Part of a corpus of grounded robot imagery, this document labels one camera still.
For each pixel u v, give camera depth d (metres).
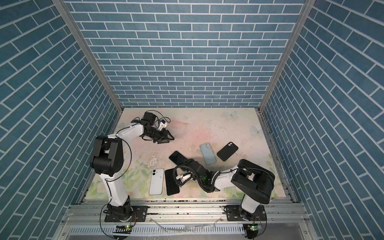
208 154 0.97
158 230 0.70
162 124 0.91
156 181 0.85
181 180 0.76
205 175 0.67
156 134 0.84
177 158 1.00
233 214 0.74
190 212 0.76
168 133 0.88
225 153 0.96
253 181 0.46
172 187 0.82
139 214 0.73
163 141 0.87
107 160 0.52
